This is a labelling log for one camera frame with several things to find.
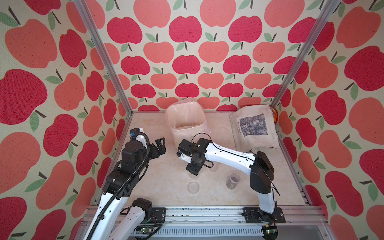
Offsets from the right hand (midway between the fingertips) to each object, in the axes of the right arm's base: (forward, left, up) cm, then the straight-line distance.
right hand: (195, 169), depth 82 cm
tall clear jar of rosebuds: (-4, -10, +14) cm, 18 cm away
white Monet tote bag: (+32, -37, +2) cm, 49 cm away
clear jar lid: (-7, 0, -9) cm, 11 cm away
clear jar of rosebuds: (-5, -20, +2) cm, 21 cm away
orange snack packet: (+50, -57, -2) cm, 76 cm away
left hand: (+1, +17, +22) cm, 28 cm away
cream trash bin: (+33, +8, +3) cm, 34 cm away
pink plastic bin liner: (+33, +8, +4) cm, 35 cm away
